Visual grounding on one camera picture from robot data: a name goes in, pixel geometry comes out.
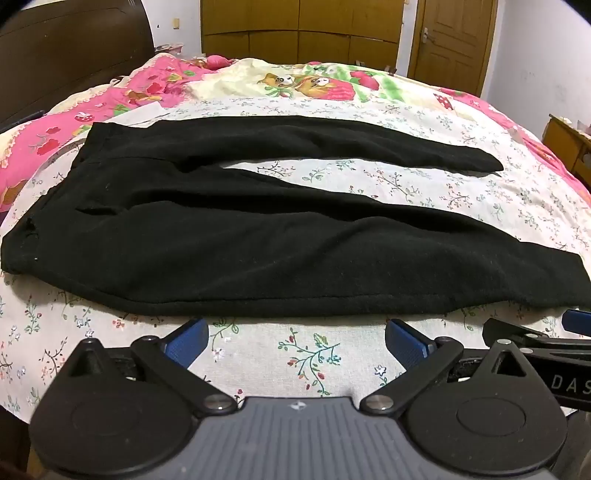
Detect dark wooden headboard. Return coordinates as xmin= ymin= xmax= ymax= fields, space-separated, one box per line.
xmin=0 ymin=0 xmax=155 ymax=134

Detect black pants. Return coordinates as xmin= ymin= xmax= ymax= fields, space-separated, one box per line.
xmin=0 ymin=115 xmax=591 ymax=319

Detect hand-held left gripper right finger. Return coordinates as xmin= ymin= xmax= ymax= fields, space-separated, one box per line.
xmin=360 ymin=319 xmax=552 ymax=415

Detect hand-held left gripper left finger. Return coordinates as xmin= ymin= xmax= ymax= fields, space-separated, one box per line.
xmin=51 ymin=319 xmax=237 ymax=415

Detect wooden door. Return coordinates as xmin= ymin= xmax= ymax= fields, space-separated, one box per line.
xmin=409 ymin=0 xmax=498 ymax=97

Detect wooden wardrobe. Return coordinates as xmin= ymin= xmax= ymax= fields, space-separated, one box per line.
xmin=200 ymin=0 xmax=407 ymax=65

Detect white floral bed sheet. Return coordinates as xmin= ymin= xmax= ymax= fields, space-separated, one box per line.
xmin=0 ymin=95 xmax=591 ymax=416

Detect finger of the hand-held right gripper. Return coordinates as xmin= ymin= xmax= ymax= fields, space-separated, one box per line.
xmin=562 ymin=309 xmax=591 ymax=337
xmin=482 ymin=318 xmax=568 ymax=346

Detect wooden bedside cabinet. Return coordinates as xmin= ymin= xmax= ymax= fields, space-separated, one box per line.
xmin=541 ymin=113 xmax=591 ymax=190

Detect white paper sheet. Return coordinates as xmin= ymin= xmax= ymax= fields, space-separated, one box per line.
xmin=108 ymin=105 xmax=171 ymax=128

